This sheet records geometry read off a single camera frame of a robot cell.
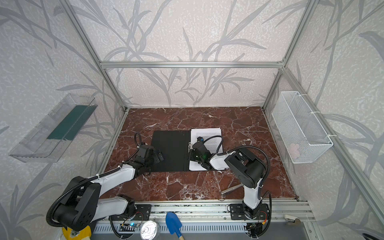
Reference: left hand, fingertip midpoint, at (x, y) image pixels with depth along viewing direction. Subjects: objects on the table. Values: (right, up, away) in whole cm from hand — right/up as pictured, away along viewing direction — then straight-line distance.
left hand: (160, 152), depth 92 cm
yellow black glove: (-27, -32, -26) cm, 49 cm away
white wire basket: (+68, +12, -31) cm, 76 cm away
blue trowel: (+13, -30, -22) cm, 39 cm away
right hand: (+17, +1, +2) cm, 17 cm away
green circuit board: (-9, -32, -20) cm, 39 cm away
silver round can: (+3, -29, -27) cm, 39 cm away
